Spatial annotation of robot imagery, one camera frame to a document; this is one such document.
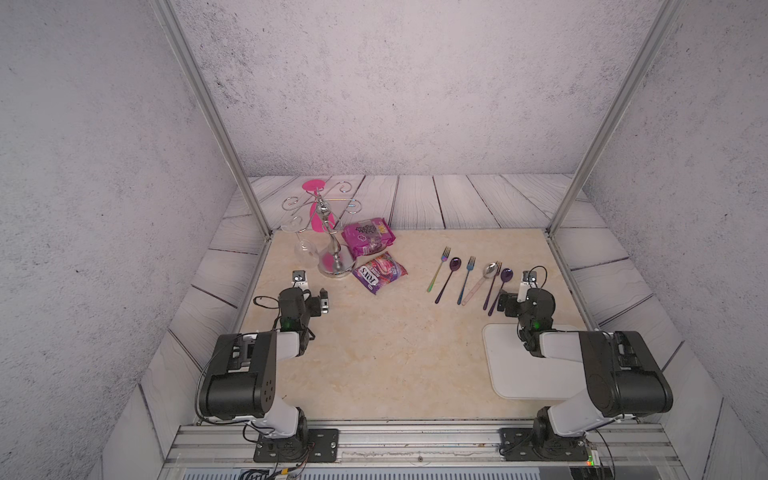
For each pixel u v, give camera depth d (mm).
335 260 1109
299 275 816
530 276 801
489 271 1076
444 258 1122
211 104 856
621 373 456
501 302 885
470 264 1109
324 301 885
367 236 1113
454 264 1109
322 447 728
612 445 738
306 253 934
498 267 1078
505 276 1052
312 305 870
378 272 1050
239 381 450
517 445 720
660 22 715
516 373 848
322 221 959
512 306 849
